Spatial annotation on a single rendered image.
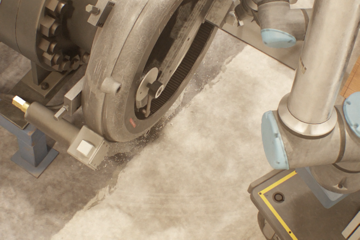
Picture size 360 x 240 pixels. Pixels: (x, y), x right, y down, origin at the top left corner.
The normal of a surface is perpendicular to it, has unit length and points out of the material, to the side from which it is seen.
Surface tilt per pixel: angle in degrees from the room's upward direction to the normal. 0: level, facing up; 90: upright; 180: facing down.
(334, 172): 70
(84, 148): 23
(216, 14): 36
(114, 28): 44
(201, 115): 0
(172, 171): 0
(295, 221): 0
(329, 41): 82
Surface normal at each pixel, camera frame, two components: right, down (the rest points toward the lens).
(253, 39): 0.11, -0.55
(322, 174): -0.70, 0.25
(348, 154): 0.18, 0.69
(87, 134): -0.11, -0.25
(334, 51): -0.09, 0.72
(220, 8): -0.23, -0.05
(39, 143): 0.84, 0.49
